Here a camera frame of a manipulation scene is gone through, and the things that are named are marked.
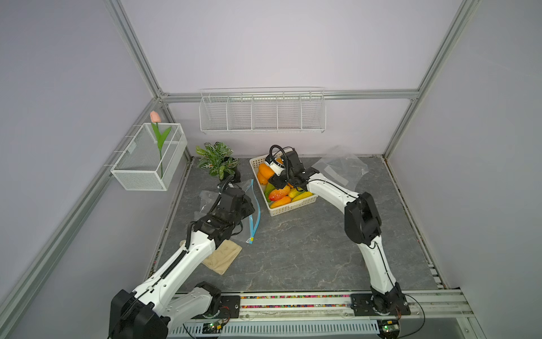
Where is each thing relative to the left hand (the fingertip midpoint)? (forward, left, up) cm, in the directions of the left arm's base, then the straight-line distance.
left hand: (250, 202), depth 79 cm
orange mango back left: (+18, -6, -3) cm, 19 cm away
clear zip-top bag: (+25, -43, -11) cm, 51 cm away
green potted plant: (+18, +13, +6) cm, 23 cm away
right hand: (+20, -10, -6) cm, 23 cm away
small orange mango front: (+9, -12, -15) cm, 21 cm away
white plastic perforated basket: (+34, 0, -15) cm, 37 cm away
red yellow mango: (+10, -11, -11) cm, 18 cm away
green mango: (+13, -19, -14) cm, 27 cm away
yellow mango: (+11, -23, -15) cm, 29 cm away
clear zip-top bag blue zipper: (-8, +1, -4) cm, 9 cm away
